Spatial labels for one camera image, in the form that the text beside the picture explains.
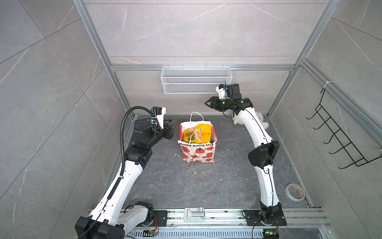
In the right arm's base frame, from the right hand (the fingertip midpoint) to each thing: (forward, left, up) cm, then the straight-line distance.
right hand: (207, 102), depth 88 cm
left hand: (-19, +18, +8) cm, 28 cm away
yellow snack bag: (-19, +5, -6) cm, 20 cm away
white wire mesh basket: (+22, +8, +1) cm, 24 cm away
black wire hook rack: (-35, -58, +3) cm, 68 cm away
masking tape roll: (-44, -48, -30) cm, 71 cm away
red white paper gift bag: (-26, +5, -14) cm, 30 cm away
